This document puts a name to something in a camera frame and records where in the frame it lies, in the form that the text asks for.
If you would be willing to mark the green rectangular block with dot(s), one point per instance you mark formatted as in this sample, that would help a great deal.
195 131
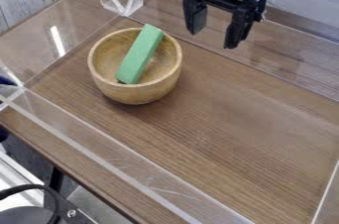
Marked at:
139 54

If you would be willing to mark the blue object at edge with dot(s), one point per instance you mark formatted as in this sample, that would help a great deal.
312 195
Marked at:
7 81

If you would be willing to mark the clear acrylic tray walls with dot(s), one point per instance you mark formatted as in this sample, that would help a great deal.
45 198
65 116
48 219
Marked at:
236 148

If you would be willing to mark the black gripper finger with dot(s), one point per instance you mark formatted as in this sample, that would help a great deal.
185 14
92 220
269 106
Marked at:
195 15
239 27

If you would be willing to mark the black table leg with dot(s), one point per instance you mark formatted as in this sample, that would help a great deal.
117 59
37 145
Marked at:
56 180

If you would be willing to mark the brown wooden bowl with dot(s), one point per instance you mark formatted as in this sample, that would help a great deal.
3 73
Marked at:
160 74

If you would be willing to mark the grey metal base plate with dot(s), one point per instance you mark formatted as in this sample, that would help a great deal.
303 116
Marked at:
69 214

